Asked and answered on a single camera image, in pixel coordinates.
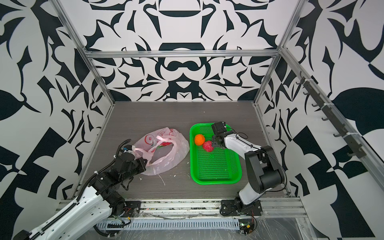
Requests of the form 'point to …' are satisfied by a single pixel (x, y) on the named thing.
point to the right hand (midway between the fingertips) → (220, 139)
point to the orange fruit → (199, 139)
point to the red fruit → (207, 146)
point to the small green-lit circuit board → (246, 226)
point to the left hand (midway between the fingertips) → (147, 158)
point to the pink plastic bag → (163, 149)
